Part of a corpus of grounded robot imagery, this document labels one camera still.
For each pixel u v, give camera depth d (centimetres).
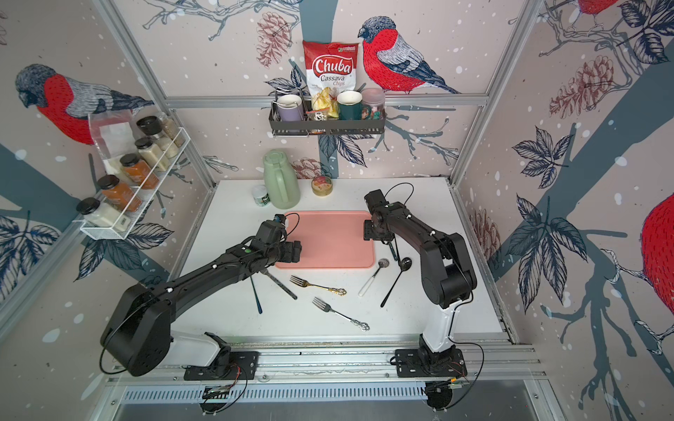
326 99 83
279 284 90
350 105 80
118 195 66
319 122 85
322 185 115
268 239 67
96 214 60
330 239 107
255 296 87
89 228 63
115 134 70
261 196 110
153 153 76
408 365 73
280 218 79
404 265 93
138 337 42
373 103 85
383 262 95
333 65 79
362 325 81
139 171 71
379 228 71
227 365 69
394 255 97
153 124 78
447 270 50
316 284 90
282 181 95
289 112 81
